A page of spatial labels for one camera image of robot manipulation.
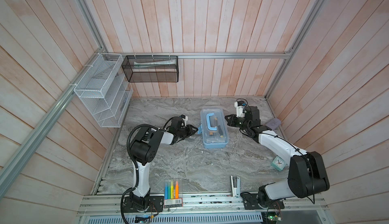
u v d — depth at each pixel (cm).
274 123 101
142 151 54
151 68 104
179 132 86
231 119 77
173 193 77
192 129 92
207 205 73
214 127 88
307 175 43
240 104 78
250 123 68
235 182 78
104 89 66
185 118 95
